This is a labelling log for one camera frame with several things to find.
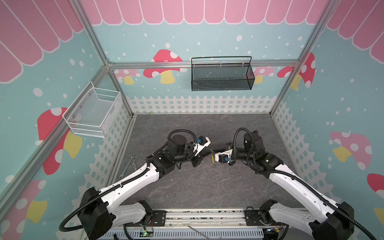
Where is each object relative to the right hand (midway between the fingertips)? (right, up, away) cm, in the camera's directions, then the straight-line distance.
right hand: (215, 146), depth 72 cm
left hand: (-3, -3, 0) cm, 5 cm away
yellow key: (-2, -4, -10) cm, 11 cm away
